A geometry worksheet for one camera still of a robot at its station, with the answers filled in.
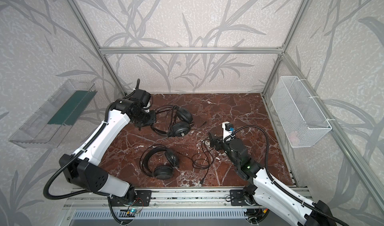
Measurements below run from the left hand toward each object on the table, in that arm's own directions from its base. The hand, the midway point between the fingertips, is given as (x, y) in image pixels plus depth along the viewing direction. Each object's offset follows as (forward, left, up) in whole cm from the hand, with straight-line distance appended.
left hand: (157, 117), depth 79 cm
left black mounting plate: (-35, +7, -20) cm, 40 cm away
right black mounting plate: (-34, -42, -20) cm, 58 cm away
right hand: (-5, -32, -1) cm, 32 cm away
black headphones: (-16, +2, -23) cm, 28 cm away
